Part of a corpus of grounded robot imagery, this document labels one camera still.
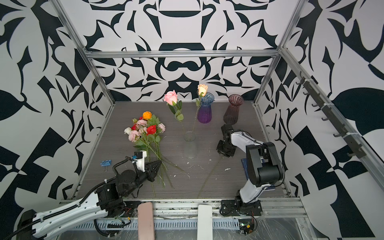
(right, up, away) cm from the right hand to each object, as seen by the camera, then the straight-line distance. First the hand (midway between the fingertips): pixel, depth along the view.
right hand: (222, 151), depth 93 cm
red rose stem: (-44, +13, +1) cm, 45 cm away
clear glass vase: (-20, +5, -8) cm, 22 cm away
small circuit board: (+7, -30, -22) cm, 38 cm away
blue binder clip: (-68, -6, -6) cm, 69 cm away
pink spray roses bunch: (-48, +12, +4) cm, 50 cm away
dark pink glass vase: (+7, +23, +7) cm, 25 cm away
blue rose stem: (-7, -11, -6) cm, 15 cm away
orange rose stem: (-49, +22, +11) cm, 55 cm away
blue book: (+8, -3, -41) cm, 42 cm away
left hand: (-33, 0, -19) cm, 38 cm away
